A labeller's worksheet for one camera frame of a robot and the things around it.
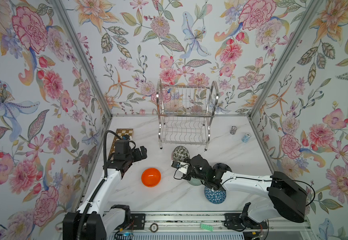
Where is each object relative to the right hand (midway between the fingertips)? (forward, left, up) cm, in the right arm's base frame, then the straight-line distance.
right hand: (176, 161), depth 82 cm
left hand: (+6, +19, +2) cm, 20 cm away
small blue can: (+23, -47, -8) cm, 53 cm away
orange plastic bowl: (-6, +14, -8) cm, 18 cm away
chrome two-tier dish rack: (+53, -6, -15) cm, 55 cm away
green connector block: (-29, -15, -11) cm, 34 cm away
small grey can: (+31, -40, -10) cm, 51 cm away
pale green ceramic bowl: (-8, -10, -9) cm, 16 cm away
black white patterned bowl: (+5, -2, -1) cm, 6 cm away
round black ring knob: (-30, +10, -11) cm, 33 cm away
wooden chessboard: (+26, +40, -9) cm, 49 cm away
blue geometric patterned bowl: (-15, -22, -11) cm, 29 cm away
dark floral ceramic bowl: (+2, -27, -9) cm, 29 cm away
